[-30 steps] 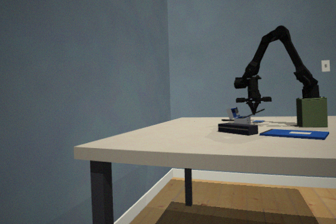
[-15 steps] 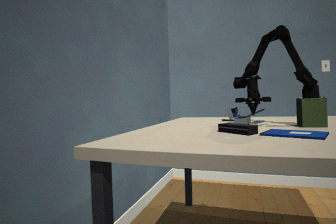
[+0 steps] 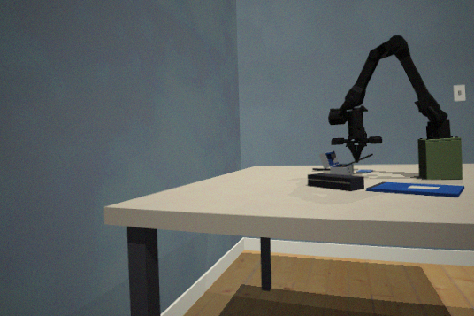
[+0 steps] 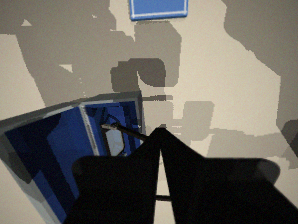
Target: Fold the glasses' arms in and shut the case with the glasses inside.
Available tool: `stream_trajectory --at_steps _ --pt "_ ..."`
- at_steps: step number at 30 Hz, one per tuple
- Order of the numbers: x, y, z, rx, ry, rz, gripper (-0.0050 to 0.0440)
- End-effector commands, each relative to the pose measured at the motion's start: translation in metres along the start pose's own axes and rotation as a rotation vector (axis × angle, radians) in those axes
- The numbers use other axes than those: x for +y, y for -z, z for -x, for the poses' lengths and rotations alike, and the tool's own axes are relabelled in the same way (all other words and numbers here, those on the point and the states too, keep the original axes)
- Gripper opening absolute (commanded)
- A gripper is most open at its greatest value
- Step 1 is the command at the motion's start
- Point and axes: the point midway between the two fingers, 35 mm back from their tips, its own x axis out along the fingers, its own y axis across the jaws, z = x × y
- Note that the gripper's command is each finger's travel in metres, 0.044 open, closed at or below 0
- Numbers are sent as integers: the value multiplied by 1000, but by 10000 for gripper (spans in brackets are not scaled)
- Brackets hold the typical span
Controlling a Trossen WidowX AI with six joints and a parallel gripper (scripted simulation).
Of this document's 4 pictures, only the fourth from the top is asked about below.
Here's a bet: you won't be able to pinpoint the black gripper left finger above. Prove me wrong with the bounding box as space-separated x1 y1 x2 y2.
71 128 161 224

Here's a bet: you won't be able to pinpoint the black glasses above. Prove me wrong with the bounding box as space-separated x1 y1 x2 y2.
100 122 171 202

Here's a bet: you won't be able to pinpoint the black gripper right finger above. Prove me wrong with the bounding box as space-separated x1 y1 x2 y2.
160 128 280 224

